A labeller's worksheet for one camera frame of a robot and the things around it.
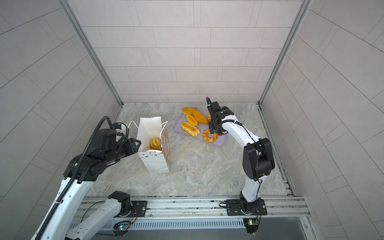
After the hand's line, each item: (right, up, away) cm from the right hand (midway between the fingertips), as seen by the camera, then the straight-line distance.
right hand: (215, 128), depth 90 cm
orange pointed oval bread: (-9, +6, +15) cm, 19 cm away
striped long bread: (-3, +6, +15) cm, 16 cm away
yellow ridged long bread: (-16, -1, +6) cm, 17 cm away
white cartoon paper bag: (-30, -14, -19) cm, 38 cm away
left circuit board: (-43, -40, -26) cm, 64 cm away
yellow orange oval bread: (-15, +5, +12) cm, 20 cm away
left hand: (-35, -4, -22) cm, 42 cm away
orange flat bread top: (-17, +11, +16) cm, 26 cm away
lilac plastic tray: (-23, +6, +16) cm, 29 cm away
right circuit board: (+14, -42, -22) cm, 50 cm away
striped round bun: (-35, -6, -4) cm, 36 cm away
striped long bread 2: (-36, -10, -4) cm, 37 cm away
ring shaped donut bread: (-6, -4, +6) cm, 10 cm away
